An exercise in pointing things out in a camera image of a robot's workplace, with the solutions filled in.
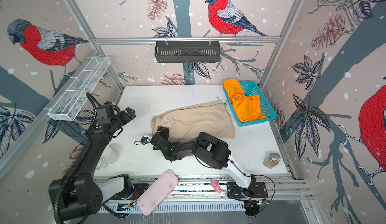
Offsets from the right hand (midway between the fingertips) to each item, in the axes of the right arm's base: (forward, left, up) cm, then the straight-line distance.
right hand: (159, 133), depth 93 cm
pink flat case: (-32, -7, 0) cm, 33 cm away
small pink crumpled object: (-27, -35, 0) cm, 44 cm away
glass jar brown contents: (-16, -63, +5) cm, 65 cm away
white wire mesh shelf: (+2, +38, +30) cm, 49 cm away
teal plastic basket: (+38, -63, +3) cm, 74 cm away
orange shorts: (+19, -56, +4) cm, 60 cm away
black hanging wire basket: (+51, -15, +27) cm, 60 cm away
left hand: (+3, +15, +17) cm, 23 cm away
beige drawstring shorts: (+7, -18, +1) cm, 19 cm away
